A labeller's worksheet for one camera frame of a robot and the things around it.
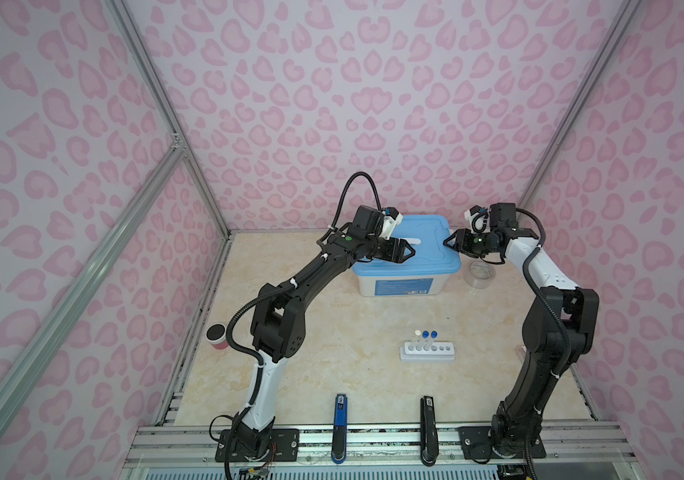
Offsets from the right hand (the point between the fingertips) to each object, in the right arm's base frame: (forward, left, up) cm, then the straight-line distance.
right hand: (453, 239), depth 92 cm
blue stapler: (-52, +33, -15) cm, 63 cm away
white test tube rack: (-30, +6, -14) cm, 34 cm away
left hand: (-6, +14, +3) cm, 16 cm away
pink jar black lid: (-27, +70, -12) cm, 76 cm away
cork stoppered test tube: (-30, +14, -3) cm, 33 cm away
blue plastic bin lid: (+3, +8, -1) cm, 8 cm away
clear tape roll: (+1, -14, -19) cm, 23 cm away
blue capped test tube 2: (-30, +10, -3) cm, 32 cm away
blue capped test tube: (-30, +12, -3) cm, 33 cm away
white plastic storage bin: (-10, +15, -11) cm, 21 cm away
